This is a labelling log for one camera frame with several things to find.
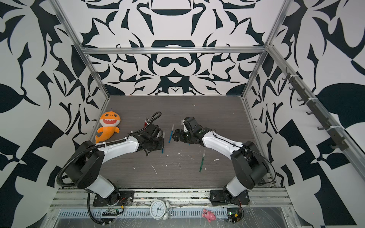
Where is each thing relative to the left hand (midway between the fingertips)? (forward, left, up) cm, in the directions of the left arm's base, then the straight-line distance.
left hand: (164, 142), depth 91 cm
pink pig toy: (-38, -23, -1) cm, 44 cm away
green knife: (+19, +13, -4) cm, 23 cm away
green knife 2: (-13, -23, -5) cm, 27 cm away
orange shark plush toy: (+15, +37, +5) cm, 40 cm away
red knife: (+18, +15, -3) cm, 23 cm away
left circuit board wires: (-35, +24, -4) cm, 42 cm away
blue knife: (-4, -2, +16) cm, 17 cm away
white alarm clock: (-35, +1, +1) cm, 35 cm away
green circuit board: (-38, -36, -4) cm, 52 cm away
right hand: (+2, -8, +6) cm, 10 cm away
